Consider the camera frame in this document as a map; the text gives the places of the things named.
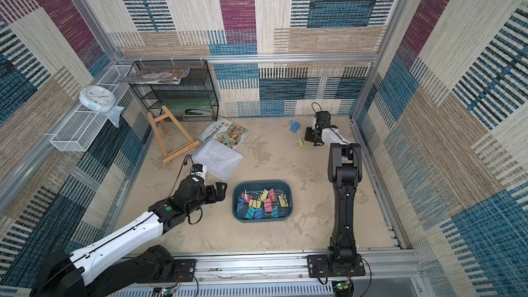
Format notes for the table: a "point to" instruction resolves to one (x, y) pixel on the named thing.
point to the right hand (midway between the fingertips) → (308, 133)
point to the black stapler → (193, 112)
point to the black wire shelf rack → (192, 100)
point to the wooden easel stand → (181, 150)
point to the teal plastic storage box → (262, 201)
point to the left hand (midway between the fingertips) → (218, 185)
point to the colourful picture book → (226, 132)
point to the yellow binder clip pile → (283, 201)
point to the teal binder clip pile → (274, 212)
